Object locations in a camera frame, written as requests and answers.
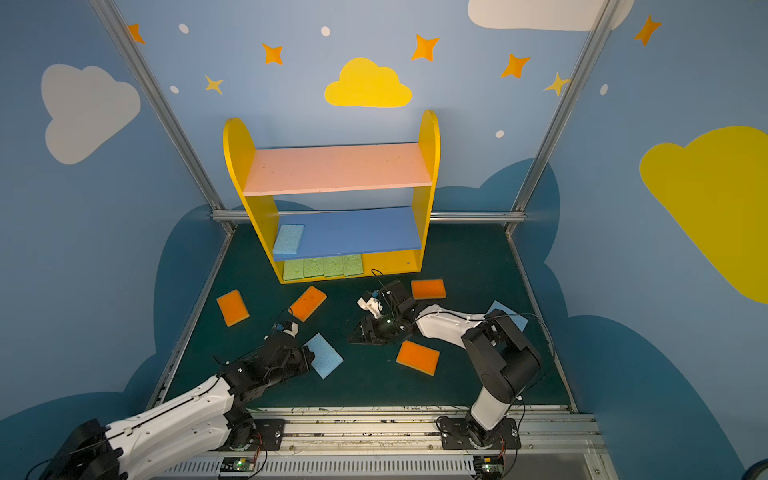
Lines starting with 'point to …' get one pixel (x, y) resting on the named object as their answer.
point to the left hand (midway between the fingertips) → (317, 353)
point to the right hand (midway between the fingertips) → (356, 339)
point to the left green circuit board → (237, 466)
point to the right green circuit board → (488, 467)
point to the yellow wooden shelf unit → (388, 239)
